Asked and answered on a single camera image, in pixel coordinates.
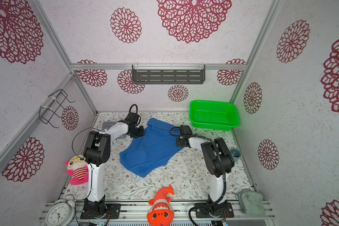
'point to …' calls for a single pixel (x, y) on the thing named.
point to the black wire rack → (53, 107)
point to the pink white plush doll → (78, 167)
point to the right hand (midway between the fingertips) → (180, 140)
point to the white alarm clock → (61, 213)
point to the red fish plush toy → (160, 213)
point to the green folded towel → (251, 202)
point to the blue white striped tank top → (106, 125)
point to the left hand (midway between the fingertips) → (143, 136)
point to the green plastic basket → (213, 115)
